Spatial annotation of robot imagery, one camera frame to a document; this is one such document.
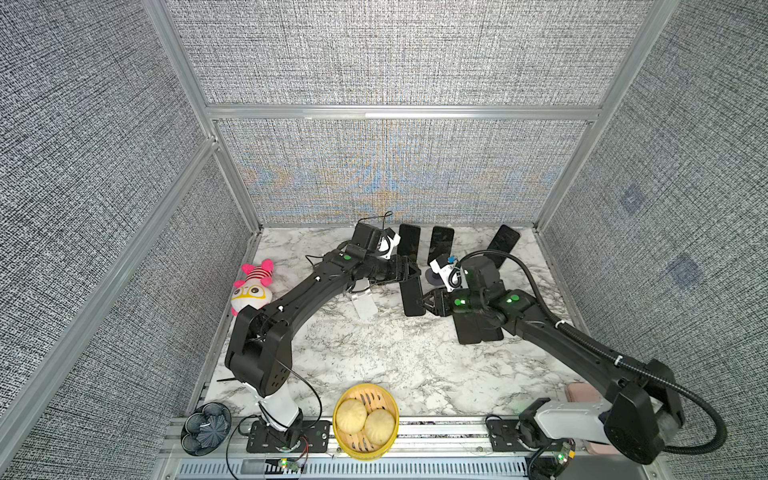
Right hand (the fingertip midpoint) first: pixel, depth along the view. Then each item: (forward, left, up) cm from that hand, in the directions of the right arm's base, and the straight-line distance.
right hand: (421, 298), depth 78 cm
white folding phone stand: (+10, +17, -16) cm, 25 cm away
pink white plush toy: (+9, +50, -9) cm, 51 cm away
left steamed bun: (-25, +18, -12) cm, 33 cm away
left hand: (+7, +2, +1) cm, 7 cm away
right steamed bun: (-27, +11, -11) cm, 32 cm away
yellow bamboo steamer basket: (-20, +13, -16) cm, 29 cm away
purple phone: (+25, +2, -7) cm, 26 cm away
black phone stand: (+23, -29, -3) cm, 37 cm away
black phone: (+2, +2, -2) cm, 4 cm away
